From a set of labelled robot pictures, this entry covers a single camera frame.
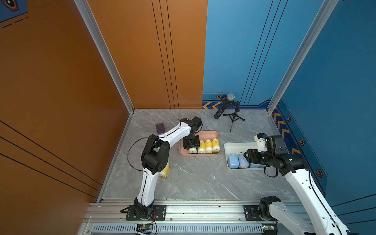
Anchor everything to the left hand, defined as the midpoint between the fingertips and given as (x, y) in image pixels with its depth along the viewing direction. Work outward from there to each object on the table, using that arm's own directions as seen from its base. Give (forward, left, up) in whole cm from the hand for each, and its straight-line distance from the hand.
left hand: (196, 145), depth 94 cm
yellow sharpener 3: (-4, -4, +4) cm, 7 cm away
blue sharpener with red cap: (-14, -26, +6) cm, 30 cm away
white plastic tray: (+2, -28, -7) cm, 29 cm away
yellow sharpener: (-18, +17, +2) cm, 25 cm away
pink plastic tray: (+10, -6, -3) cm, 12 cm away
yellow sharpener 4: (-3, -8, +4) cm, 9 cm away
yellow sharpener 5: (0, -12, +4) cm, 13 cm away
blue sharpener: (-12, -22, +2) cm, 25 cm away
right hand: (-12, -28, +13) cm, 33 cm away
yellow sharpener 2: (-5, +2, +3) cm, 6 cm away
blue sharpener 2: (-13, -34, +1) cm, 37 cm away
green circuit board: (-43, +25, -7) cm, 51 cm away
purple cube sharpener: (+15, +26, -1) cm, 30 cm away
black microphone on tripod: (+22, -21, +21) cm, 37 cm away
